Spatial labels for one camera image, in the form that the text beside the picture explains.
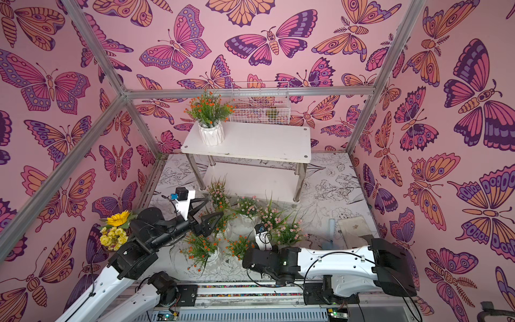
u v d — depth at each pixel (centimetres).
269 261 55
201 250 73
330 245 84
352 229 90
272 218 78
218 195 85
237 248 71
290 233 77
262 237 66
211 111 69
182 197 54
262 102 95
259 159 117
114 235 65
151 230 48
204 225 56
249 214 81
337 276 61
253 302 73
